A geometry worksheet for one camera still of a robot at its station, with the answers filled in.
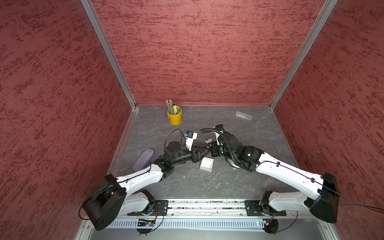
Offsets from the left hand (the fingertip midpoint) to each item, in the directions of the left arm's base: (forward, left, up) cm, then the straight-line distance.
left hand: (208, 152), depth 74 cm
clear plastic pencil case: (+41, -31, -18) cm, 55 cm away
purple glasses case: (+3, +37, -15) cm, 40 cm away
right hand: (+3, -1, 0) cm, 3 cm away
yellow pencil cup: (+33, +21, -15) cm, 42 cm away
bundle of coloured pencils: (+37, +24, -7) cm, 44 cm away
